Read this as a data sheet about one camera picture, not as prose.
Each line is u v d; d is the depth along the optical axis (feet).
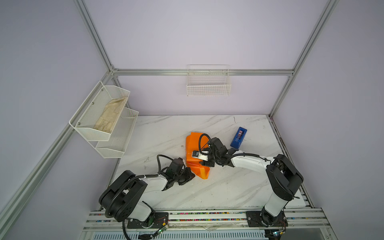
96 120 2.49
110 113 2.63
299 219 2.47
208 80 3.10
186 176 2.59
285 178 1.53
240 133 3.32
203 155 2.51
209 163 2.61
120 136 3.32
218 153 2.29
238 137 3.31
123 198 1.42
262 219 2.14
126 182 1.53
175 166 2.35
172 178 2.29
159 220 2.43
